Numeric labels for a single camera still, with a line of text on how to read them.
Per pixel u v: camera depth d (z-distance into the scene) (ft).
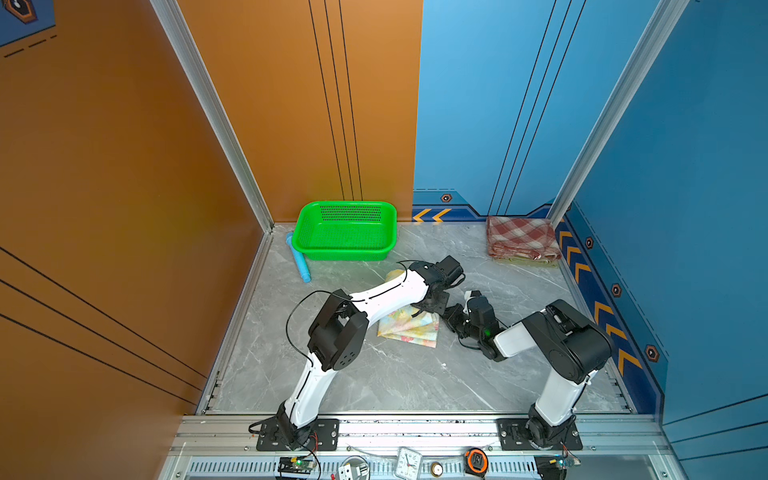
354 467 2.08
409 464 2.24
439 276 2.31
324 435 2.43
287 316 3.17
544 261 3.46
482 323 2.47
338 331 1.74
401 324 2.92
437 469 2.16
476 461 2.20
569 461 2.27
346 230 3.92
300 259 3.48
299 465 2.32
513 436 2.38
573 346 1.58
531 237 3.58
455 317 2.79
